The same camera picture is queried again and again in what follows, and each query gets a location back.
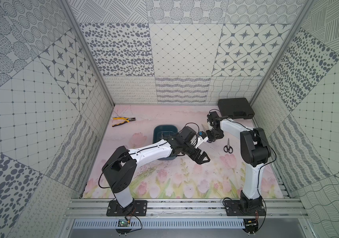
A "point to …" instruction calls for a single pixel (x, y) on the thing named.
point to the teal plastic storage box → (160, 130)
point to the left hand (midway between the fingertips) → (206, 153)
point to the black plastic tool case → (238, 108)
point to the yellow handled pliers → (128, 119)
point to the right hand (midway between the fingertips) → (214, 139)
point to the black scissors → (228, 148)
